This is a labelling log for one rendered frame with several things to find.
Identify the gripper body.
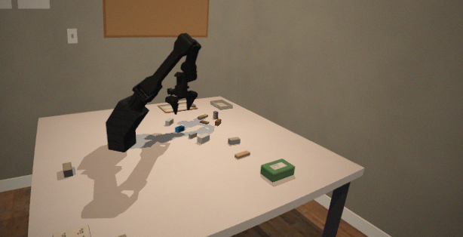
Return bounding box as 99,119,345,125
165,85,198,104

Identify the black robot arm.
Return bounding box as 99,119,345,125
127,33,201,112

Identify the shallow beige rectangular tray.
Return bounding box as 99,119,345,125
210,100,233,110

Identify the green box with white label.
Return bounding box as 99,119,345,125
260,159,295,182

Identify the blue rectangular block with black label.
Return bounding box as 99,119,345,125
175,125,185,133

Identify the brown clipboard with white paper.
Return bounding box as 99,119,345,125
161,102,197,113

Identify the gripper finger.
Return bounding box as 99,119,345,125
169,103,179,115
186,97,196,110

